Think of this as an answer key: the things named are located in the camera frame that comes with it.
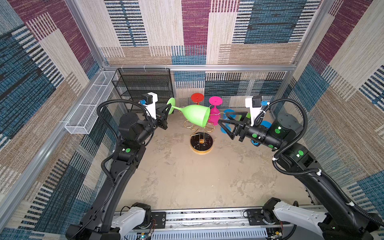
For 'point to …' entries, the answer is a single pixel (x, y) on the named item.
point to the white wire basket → (83, 119)
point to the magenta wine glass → (214, 112)
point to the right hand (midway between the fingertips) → (222, 121)
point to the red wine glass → (197, 97)
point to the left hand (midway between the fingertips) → (170, 102)
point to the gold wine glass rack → (201, 142)
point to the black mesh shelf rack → (132, 83)
